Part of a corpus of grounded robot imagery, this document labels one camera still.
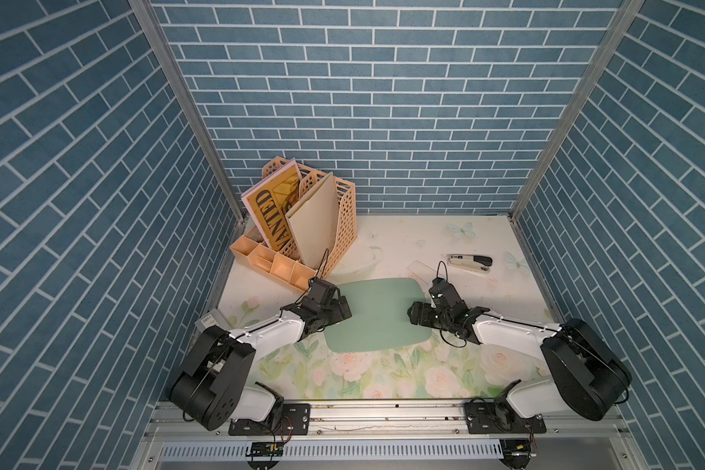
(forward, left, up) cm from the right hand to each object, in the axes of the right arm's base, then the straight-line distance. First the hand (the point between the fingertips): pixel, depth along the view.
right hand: (417, 314), depth 91 cm
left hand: (-2, +22, +1) cm, 22 cm away
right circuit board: (-33, -23, -3) cm, 41 cm away
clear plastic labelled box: (-7, +64, +1) cm, 64 cm away
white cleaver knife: (+19, -2, -2) cm, 19 cm away
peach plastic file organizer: (+41, +53, +24) cm, 71 cm away
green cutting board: (-2, +12, +2) cm, 12 cm away
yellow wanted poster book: (+23, +49, +23) cm, 59 cm away
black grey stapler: (+21, -19, +2) cm, 28 cm away
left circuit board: (-37, +38, -4) cm, 54 cm away
